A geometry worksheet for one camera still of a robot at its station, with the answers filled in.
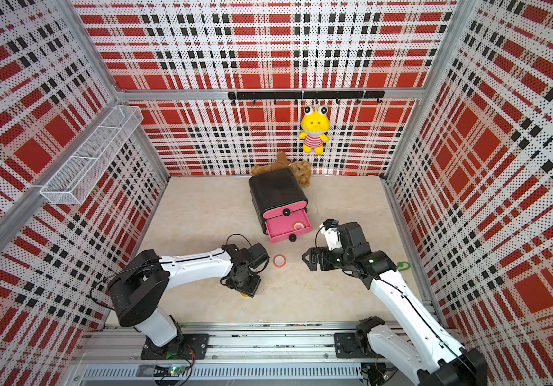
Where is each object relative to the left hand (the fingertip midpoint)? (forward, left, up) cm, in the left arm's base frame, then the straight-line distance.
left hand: (250, 289), depth 85 cm
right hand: (+5, -24, +15) cm, 29 cm away
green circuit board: (-24, +19, +2) cm, 31 cm away
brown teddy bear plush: (+53, -20, +8) cm, 57 cm away
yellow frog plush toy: (+52, -24, +34) cm, 67 cm away
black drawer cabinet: (+26, -11, +18) cm, 33 cm away
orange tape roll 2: (-4, +1, +7) cm, 8 cm away
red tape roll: (+11, -10, -1) cm, 15 cm away
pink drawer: (+24, -13, +15) cm, 31 cm away
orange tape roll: (+22, -17, +7) cm, 29 cm away
